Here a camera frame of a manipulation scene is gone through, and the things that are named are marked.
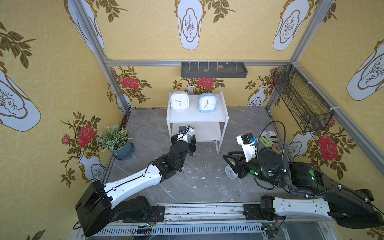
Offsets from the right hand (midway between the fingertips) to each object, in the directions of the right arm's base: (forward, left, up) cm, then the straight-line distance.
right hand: (226, 160), depth 57 cm
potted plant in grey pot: (+16, +55, -13) cm, 59 cm away
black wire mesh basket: (+35, -50, -8) cm, 62 cm away
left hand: (+18, +16, -11) cm, 27 cm away
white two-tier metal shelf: (+31, +6, -19) cm, 37 cm away
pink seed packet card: (+36, -40, -35) cm, 64 cm away
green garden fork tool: (+29, -36, -34) cm, 57 cm away
